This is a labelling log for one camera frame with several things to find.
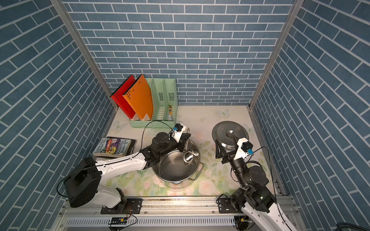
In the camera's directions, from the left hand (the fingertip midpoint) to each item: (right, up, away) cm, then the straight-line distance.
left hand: (193, 136), depth 77 cm
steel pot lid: (+26, -1, +25) cm, 36 cm away
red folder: (-46, +22, +10) cm, 52 cm away
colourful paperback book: (-50, -9, +15) cm, 53 cm away
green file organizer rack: (-22, +27, +38) cm, 52 cm away
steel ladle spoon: (-3, -14, +11) cm, 18 cm away
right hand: (+15, 0, -14) cm, 20 cm away
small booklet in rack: (-19, +17, +41) cm, 48 cm away
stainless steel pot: (-10, -21, +12) cm, 26 cm away
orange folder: (-36, +24, +18) cm, 47 cm away
